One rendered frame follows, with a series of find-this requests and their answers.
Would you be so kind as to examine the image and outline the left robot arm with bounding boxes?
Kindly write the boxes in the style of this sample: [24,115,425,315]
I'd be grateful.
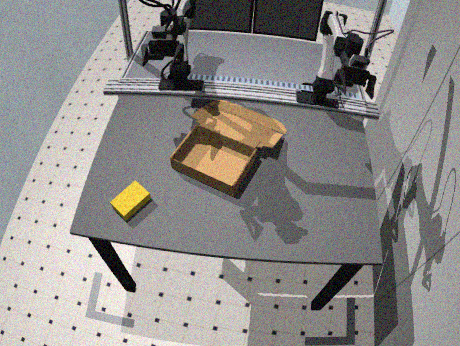
[296,10,370,108]

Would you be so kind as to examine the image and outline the yellow rectangular block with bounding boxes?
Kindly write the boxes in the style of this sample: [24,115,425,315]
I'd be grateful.
[110,181,151,220]

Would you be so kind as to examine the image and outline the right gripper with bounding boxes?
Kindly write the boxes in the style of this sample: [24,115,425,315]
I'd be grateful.
[141,34,184,67]

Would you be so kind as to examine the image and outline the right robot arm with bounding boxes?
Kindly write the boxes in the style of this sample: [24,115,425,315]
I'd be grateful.
[151,0,204,91]

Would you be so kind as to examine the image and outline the grey slotted metal crossbar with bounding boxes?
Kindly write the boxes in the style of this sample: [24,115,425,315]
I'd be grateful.
[103,79,380,120]

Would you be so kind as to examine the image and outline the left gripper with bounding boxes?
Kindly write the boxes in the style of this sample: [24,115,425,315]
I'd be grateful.
[333,55,377,99]

